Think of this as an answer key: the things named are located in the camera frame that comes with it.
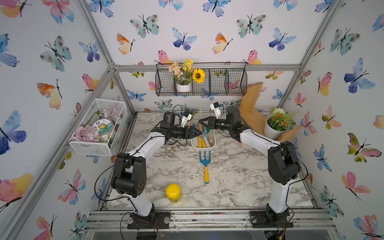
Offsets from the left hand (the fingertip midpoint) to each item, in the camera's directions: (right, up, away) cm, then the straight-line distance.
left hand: (199, 132), depth 83 cm
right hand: (+1, +6, 0) cm, 6 cm away
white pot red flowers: (+44, +5, 0) cm, 44 cm away
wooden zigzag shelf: (+39, +9, +25) cm, 47 cm away
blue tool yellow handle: (+1, -8, +17) cm, 19 cm away
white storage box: (-3, -6, +22) cm, 23 cm away
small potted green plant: (-8, +14, +25) cm, 30 cm away
